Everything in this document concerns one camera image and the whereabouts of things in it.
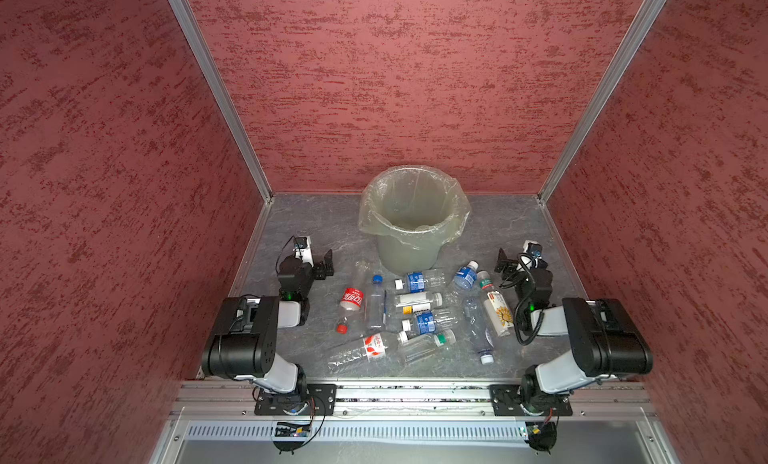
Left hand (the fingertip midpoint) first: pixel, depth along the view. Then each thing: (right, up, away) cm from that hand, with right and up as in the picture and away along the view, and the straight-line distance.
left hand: (318, 255), depth 94 cm
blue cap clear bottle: (+19, -14, -6) cm, 25 cm away
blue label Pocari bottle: (+34, -17, -12) cm, 40 cm away
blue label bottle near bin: (+32, -8, -4) cm, 34 cm away
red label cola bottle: (+12, -8, +1) cm, 14 cm away
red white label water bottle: (+19, -23, -16) cm, 34 cm away
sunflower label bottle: (+55, -15, -9) cm, 57 cm away
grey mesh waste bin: (+26, -2, +1) cm, 26 cm away
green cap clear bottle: (+31, -25, -12) cm, 42 cm away
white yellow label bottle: (+32, -13, -6) cm, 35 cm away
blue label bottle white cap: (+47, -8, -2) cm, 48 cm away
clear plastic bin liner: (+31, +16, +3) cm, 35 cm away
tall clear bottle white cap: (+49, -20, -7) cm, 54 cm away
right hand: (+62, 0, -2) cm, 62 cm away
